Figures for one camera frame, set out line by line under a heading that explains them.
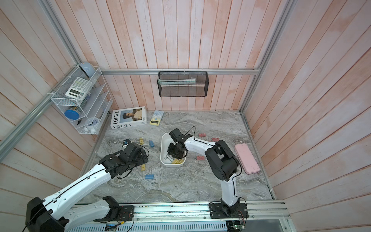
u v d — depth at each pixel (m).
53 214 0.39
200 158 0.93
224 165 0.51
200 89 1.04
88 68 0.82
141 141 1.01
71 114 0.76
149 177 0.87
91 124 0.90
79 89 0.76
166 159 0.93
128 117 1.11
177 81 0.88
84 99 0.74
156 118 1.14
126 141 0.71
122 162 0.58
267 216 0.73
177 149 0.80
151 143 1.00
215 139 1.04
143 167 0.88
